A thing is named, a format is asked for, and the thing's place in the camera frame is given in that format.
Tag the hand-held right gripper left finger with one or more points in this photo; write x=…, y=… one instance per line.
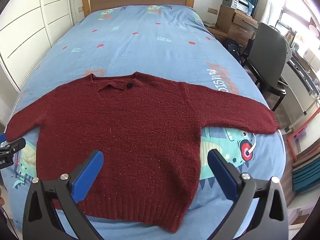
x=88, y=172

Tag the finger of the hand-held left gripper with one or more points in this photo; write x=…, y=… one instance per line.
x=16, y=145
x=2, y=138

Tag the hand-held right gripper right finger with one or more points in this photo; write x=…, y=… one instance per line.
x=222, y=172

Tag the dark red knit sweater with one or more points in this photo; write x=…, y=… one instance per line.
x=125, y=130

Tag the stack of teal cushions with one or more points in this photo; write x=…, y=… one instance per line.
x=306, y=177

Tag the white desk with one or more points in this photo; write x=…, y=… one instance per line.
x=300, y=80

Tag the black bag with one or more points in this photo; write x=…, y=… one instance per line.
x=233, y=48

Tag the white wardrobe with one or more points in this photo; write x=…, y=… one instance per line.
x=30, y=17

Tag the grey chair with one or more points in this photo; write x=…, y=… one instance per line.
x=267, y=52

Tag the blue printed bedsheet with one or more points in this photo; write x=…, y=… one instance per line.
x=150, y=50

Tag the wooden nightstand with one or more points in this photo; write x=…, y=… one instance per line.
x=218, y=31

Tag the wooden drawer cabinet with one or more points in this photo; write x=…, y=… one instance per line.
x=240, y=26

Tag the white printer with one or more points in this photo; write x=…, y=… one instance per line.
x=241, y=3

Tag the orange wooden frame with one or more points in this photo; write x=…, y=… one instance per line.
x=292, y=143

